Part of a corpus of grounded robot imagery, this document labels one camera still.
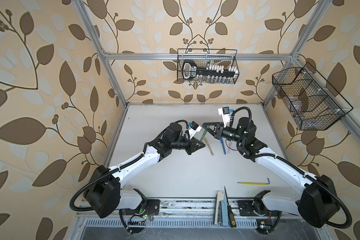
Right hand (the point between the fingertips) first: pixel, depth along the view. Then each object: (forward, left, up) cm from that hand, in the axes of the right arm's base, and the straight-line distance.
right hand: (203, 127), depth 70 cm
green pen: (-3, +1, -5) cm, 6 cm away
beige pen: (+7, -7, -30) cm, 31 cm away
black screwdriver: (-33, -12, -27) cm, 45 cm away
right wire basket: (+9, -55, +5) cm, 56 cm away
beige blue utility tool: (-32, -7, -26) cm, 42 cm away
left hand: (-4, 0, -7) cm, 8 cm away
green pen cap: (-2, 0, -2) cm, 3 cm away
